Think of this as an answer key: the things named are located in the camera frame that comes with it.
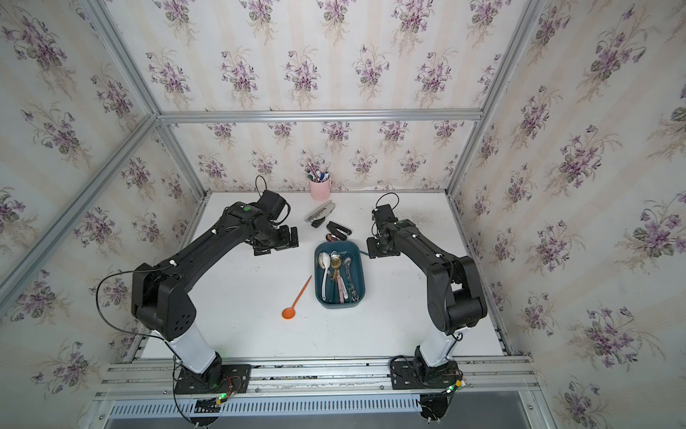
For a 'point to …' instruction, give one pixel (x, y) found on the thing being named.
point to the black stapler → (340, 232)
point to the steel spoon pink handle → (340, 290)
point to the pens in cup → (316, 176)
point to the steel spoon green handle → (352, 292)
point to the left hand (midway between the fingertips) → (293, 247)
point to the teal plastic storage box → (353, 250)
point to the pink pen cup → (320, 191)
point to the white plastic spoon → (324, 260)
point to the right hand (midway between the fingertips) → (381, 250)
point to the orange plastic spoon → (288, 313)
